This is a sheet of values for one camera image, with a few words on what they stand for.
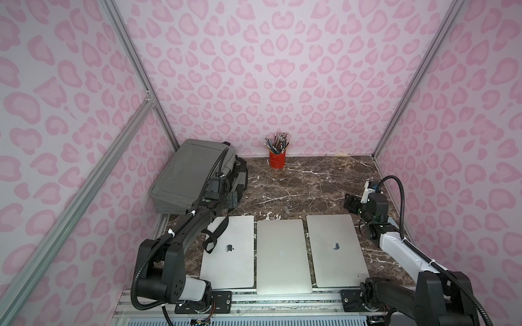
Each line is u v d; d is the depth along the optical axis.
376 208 0.64
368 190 0.76
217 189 0.69
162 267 0.43
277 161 1.13
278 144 1.07
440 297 0.40
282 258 0.85
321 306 0.73
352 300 0.73
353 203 0.78
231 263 0.82
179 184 0.95
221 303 0.72
